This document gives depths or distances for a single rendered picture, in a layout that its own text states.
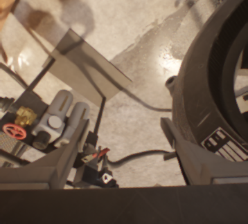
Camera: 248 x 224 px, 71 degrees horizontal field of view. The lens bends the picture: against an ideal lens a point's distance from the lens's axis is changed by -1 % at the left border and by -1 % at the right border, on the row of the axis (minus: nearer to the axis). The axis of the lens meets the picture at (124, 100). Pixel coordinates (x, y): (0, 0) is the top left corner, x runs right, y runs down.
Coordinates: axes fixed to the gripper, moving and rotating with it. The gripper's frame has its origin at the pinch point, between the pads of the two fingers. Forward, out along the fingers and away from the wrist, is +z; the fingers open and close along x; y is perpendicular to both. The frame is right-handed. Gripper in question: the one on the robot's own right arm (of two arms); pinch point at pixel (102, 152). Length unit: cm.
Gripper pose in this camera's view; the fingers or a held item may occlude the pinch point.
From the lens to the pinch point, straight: 65.8
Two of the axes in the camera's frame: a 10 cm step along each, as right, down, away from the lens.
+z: 0.9, -6.5, 7.6
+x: -7.2, -5.7, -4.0
